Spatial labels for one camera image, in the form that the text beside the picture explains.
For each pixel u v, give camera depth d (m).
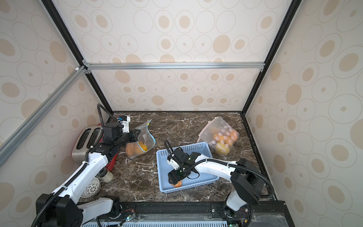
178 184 0.71
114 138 0.61
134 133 0.70
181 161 0.64
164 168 0.91
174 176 0.70
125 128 0.71
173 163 0.76
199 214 0.73
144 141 0.93
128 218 0.70
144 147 0.87
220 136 0.90
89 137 0.82
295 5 0.68
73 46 0.81
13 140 0.53
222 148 0.88
